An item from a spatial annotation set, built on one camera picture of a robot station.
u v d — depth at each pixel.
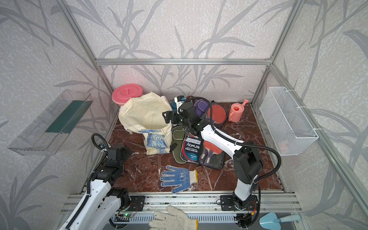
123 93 1.02
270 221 0.68
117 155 0.61
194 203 0.75
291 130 0.61
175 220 0.69
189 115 0.62
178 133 1.05
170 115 0.71
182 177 0.83
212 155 0.87
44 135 0.63
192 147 0.91
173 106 0.83
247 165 0.45
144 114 1.07
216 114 1.10
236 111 1.02
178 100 0.71
